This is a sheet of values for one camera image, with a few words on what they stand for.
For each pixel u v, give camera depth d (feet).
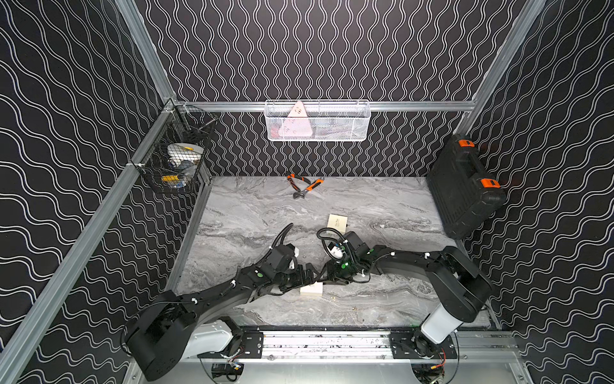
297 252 2.67
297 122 2.99
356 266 2.31
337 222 3.29
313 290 2.74
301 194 3.72
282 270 2.23
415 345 2.18
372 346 2.50
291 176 3.97
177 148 2.58
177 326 1.36
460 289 1.50
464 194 2.91
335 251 2.77
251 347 2.45
